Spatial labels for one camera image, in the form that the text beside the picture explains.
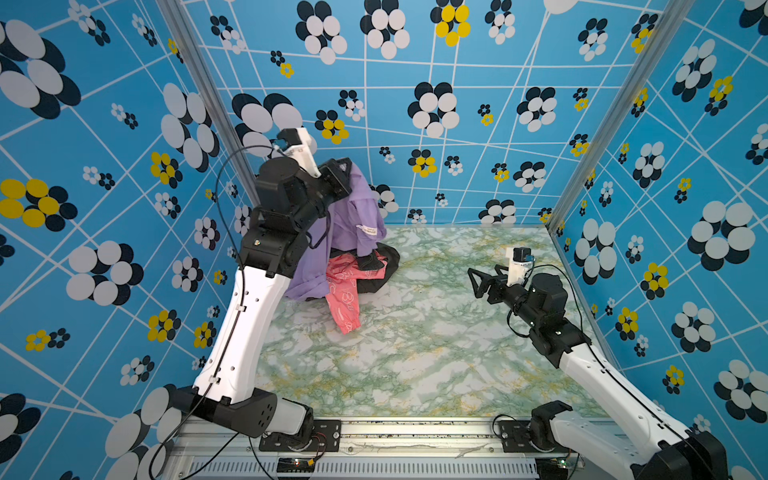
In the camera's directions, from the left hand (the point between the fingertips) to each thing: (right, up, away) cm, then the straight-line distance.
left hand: (354, 158), depth 58 cm
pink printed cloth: (-8, -30, +32) cm, 45 cm away
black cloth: (0, -22, +36) cm, 42 cm away
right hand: (+32, -23, +19) cm, 44 cm away
